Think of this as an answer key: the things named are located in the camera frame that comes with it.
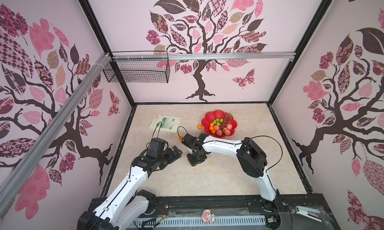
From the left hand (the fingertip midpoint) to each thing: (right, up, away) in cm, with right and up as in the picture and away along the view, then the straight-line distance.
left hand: (177, 158), depth 80 cm
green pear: (+24, +19, +27) cm, 41 cm away
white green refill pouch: (-12, +18, +27) cm, 34 cm away
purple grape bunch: (+33, +21, +24) cm, 46 cm away
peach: (+34, +16, +21) cm, 43 cm away
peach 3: (+26, +12, +20) cm, 35 cm away
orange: (+21, +15, +23) cm, 35 cm away
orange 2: (+13, +16, +24) cm, 31 cm away
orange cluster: (+22, +17, +24) cm, 37 cm away
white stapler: (+67, -24, -10) cm, 72 cm away
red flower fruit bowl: (+21, +22, +29) cm, 42 cm away
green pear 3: (+26, +18, +24) cm, 40 cm away
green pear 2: (+29, +20, +27) cm, 45 cm away
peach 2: (+30, +14, +21) cm, 39 cm away
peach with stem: (+25, +15, +22) cm, 36 cm away
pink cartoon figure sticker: (+16, -24, -12) cm, 31 cm away
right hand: (+8, -5, +8) cm, 12 cm away
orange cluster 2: (+22, +13, +21) cm, 33 cm away
